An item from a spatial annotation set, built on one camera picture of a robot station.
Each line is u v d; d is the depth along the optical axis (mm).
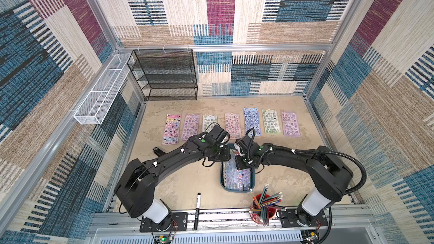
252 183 808
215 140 638
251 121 1079
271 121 1081
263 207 715
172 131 1045
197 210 759
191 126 1055
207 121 1083
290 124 1059
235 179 834
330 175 457
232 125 1051
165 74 1089
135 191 420
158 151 909
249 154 688
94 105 718
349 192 476
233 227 729
